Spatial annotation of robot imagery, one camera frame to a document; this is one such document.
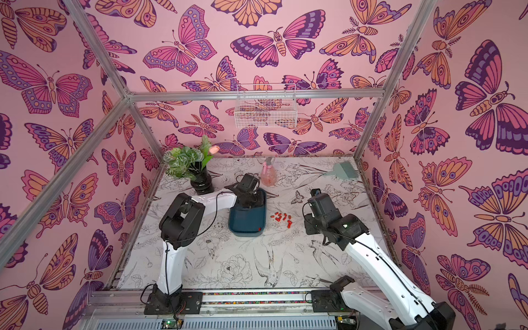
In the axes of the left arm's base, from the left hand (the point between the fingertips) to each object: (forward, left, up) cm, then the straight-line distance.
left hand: (267, 200), depth 100 cm
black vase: (+5, +31, +8) cm, 32 cm away
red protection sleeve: (-10, -5, -1) cm, 11 cm away
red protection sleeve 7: (-11, -10, -2) cm, 15 cm away
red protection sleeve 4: (-9, -8, -1) cm, 12 cm away
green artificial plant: (+3, +34, +24) cm, 41 cm away
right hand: (-19, -16, +16) cm, 29 cm away
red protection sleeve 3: (-7, -6, -2) cm, 9 cm away
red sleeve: (-15, +3, 0) cm, 15 cm away
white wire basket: (+31, -1, +33) cm, 45 cm away
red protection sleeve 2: (-8, -3, -2) cm, 8 cm away
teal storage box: (-12, +8, 0) cm, 14 cm away
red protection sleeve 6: (-10, -10, -2) cm, 15 cm away
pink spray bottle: (+11, 0, +6) cm, 13 cm away
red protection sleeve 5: (-8, -11, -2) cm, 13 cm away
